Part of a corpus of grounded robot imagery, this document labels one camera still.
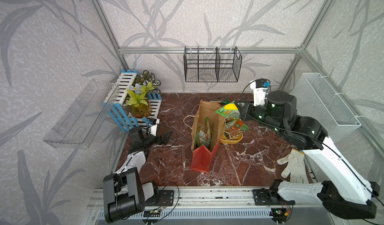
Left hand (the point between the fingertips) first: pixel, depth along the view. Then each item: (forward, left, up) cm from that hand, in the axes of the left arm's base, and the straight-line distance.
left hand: (164, 129), depth 86 cm
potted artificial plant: (+17, +16, +12) cm, 27 cm away
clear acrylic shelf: (-8, +35, +16) cm, 40 cm away
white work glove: (-19, -75, -9) cm, 78 cm away
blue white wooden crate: (+5, +24, +17) cm, 30 cm away
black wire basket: (+46, -29, +13) cm, 55 cm away
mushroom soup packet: (-1, -23, -8) cm, 24 cm away
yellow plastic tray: (-3, -41, -5) cm, 41 cm away
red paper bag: (-17, -21, +2) cm, 27 cm away
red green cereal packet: (+8, -44, -7) cm, 45 cm away
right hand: (-6, -34, +32) cm, 47 cm away
